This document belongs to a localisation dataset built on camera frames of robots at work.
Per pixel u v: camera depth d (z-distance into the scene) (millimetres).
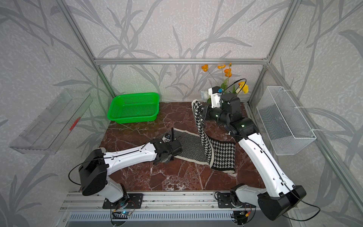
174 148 648
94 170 422
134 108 1161
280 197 364
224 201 726
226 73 1042
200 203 738
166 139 737
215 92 575
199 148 935
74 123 678
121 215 721
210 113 578
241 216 721
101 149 856
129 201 719
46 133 655
